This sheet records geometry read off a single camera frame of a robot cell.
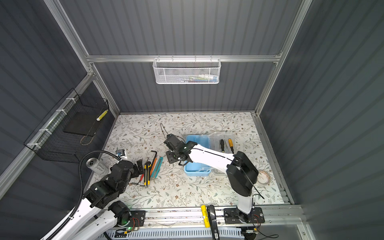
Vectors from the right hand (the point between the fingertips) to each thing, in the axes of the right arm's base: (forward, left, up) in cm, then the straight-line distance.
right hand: (171, 157), depth 85 cm
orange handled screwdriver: (+10, -35, +1) cm, 36 cm away
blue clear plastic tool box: (+10, -24, 0) cm, 26 cm away
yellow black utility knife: (-3, +16, -7) cm, 18 cm away
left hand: (-7, +18, +7) cm, 20 cm away
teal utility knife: (-2, +10, -10) cm, 14 cm away
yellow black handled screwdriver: (+6, -30, +1) cm, 30 cm away
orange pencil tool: (-1, +13, -9) cm, 16 cm away
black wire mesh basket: (+3, +49, +20) cm, 53 cm away
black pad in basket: (+9, +44, +20) cm, 49 cm away
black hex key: (+2, +13, -9) cm, 16 cm away
